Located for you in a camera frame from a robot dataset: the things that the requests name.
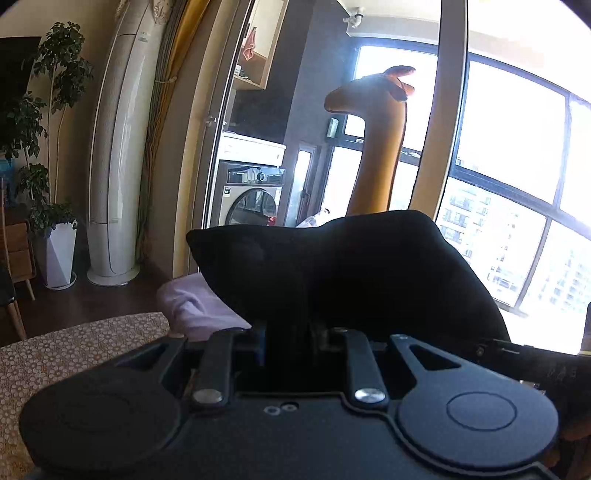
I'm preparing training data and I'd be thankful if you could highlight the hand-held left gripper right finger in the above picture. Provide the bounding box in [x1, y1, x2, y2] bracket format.
[310, 320, 472, 411]

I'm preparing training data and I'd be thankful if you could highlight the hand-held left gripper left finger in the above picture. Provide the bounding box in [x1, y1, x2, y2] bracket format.
[115, 323, 269, 409]

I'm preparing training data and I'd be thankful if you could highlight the black t-shirt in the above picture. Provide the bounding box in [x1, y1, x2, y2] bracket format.
[186, 210, 511, 370]

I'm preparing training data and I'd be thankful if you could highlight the person's right hand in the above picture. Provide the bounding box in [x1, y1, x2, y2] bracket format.
[554, 413, 591, 467]

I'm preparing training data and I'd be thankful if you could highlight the lilac folded cloth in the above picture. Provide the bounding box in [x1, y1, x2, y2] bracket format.
[156, 273, 252, 342]

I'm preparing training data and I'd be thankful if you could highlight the washing machine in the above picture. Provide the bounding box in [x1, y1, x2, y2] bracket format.
[210, 133, 287, 228]

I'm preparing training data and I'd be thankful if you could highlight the black framed balcony window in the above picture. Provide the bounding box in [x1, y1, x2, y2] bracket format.
[323, 39, 591, 324]

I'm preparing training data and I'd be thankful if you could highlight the orange giraffe figure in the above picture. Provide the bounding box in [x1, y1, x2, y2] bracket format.
[323, 65, 416, 217]

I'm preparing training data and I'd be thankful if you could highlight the white tower air conditioner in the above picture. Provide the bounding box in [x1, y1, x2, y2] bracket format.
[87, 0, 178, 287]

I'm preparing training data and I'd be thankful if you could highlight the wooden chair black seat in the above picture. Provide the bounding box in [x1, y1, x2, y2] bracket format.
[0, 263, 28, 342]

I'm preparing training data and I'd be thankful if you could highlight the wooden television cabinet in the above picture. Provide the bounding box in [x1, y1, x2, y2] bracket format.
[0, 205, 38, 301]

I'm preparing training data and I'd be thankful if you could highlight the sliding glass door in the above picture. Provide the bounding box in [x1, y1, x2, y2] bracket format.
[173, 0, 469, 278]

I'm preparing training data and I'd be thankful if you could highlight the yellow grey curtain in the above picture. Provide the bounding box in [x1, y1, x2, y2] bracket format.
[139, 0, 208, 252]

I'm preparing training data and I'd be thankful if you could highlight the potted green tree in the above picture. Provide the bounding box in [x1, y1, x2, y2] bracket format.
[0, 21, 95, 291]

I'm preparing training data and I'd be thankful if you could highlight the black television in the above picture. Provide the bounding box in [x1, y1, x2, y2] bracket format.
[0, 36, 42, 104]

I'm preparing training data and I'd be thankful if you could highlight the wooden wall cabinet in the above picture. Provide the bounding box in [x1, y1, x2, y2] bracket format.
[233, 0, 289, 90]

